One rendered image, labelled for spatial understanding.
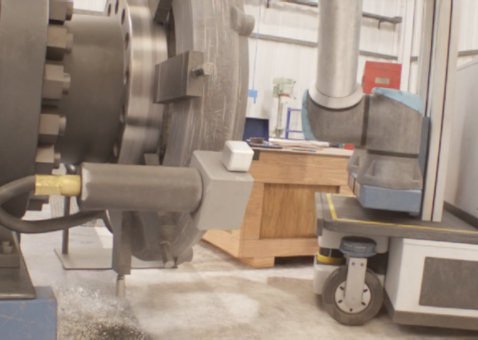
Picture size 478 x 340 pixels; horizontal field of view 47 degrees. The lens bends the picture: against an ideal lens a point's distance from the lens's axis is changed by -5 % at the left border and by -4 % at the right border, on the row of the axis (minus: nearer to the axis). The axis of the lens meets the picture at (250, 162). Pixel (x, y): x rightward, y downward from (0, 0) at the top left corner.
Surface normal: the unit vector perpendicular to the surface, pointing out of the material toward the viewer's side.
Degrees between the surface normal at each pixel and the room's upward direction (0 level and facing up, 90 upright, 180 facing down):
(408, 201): 90
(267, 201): 90
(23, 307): 90
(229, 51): 78
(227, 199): 113
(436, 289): 90
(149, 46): 67
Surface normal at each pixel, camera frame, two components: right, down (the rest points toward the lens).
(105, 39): 0.36, -0.54
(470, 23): -0.93, -0.06
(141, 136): 0.39, 0.47
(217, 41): 0.47, -0.15
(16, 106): 0.43, 0.27
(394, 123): -0.18, 0.04
